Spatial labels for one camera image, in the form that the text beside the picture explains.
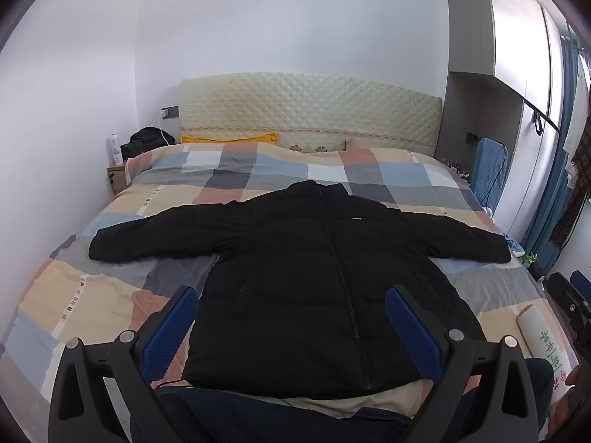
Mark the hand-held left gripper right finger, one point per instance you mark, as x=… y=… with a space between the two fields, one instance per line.
x=413 y=332

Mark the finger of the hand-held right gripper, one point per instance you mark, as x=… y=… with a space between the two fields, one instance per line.
x=581 y=280
x=565 y=297

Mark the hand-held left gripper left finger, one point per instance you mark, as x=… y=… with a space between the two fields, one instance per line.
x=170 y=332

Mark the black puffer jacket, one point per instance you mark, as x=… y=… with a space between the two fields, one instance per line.
x=323 y=281

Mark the white roll pillow green print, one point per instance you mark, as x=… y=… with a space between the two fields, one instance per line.
x=547 y=350

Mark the checkered bed sheet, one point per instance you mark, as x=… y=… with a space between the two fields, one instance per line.
x=115 y=304

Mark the dark plaid hanging garment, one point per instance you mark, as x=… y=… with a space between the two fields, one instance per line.
x=570 y=207

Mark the blue curtain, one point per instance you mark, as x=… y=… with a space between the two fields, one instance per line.
x=547 y=212

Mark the light blue cloth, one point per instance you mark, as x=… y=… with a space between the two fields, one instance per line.
x=512 y=242

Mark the person's dark jeans legs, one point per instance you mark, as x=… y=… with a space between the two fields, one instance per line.
x=277 y=415

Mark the blue ribbed cloth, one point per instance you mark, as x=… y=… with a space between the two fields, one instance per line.
x=489 y=175

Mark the cardboard box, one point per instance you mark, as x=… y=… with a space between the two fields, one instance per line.
x=117 y=177

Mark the black bag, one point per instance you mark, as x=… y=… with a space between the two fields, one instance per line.
x=147 y=142

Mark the white bottle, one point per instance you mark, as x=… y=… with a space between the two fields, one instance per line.
x=115 y=148

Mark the pink pillow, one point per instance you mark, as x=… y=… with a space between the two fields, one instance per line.
x=358 y=144

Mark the flower print pillow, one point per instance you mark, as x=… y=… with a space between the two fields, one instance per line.
x=314 y=142

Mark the grey white wardrobe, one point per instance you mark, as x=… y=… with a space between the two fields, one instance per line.
x=508 y=55

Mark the cream quilted headboard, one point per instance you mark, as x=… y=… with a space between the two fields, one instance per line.
x=304 y=101

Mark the white wall charger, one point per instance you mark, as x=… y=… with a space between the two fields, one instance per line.
x=165 y=114

